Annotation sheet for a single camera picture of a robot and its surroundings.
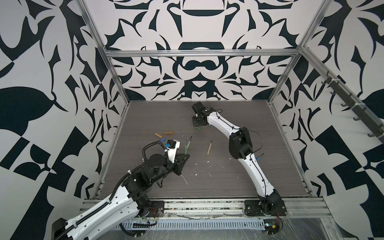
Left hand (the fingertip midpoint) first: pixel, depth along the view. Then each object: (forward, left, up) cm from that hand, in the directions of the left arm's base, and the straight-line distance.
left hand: (188, 152), depth 70 cm
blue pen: (+6, -42, -21) cm, 47 cm away
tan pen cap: (+24, +13, -21) cm, 35 cm away
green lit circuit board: (-27, -38, -23) cm, 52 cm away
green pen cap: (+29, -7, -22) cm, 37 cm away
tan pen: (+14, -13, -22) cm, 29 cm away
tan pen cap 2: (+23, +19, -22) cm, 37 cm away
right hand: (+33, -6, -19) cm, 38 cm away
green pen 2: (+1, +1, +2) cm, 3 cm away
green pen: (+16, 0, -21) cm, 27 cm away
